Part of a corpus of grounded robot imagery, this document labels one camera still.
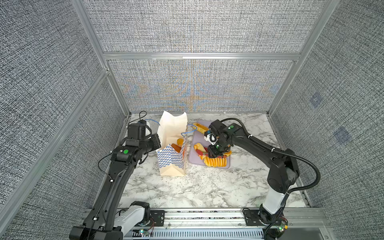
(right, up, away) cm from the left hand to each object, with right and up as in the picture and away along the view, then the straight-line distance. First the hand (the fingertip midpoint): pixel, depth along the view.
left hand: (160, 139), depth 74 cm
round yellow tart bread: (+39, -11, +20) cm, 45 cm away
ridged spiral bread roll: (+29, -15, +14) cm, 36 cm away
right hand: (+28, -9, +11) cm, 31 cm away
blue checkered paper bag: (+3, +5, +17) cm, 18 cm away
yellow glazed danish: (+22, +5, +29) cm, 36 cm away
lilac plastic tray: (+18, -1, +32) cm, 37 cm away
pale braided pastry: (+20, -6, +21) cm, 30 cm away
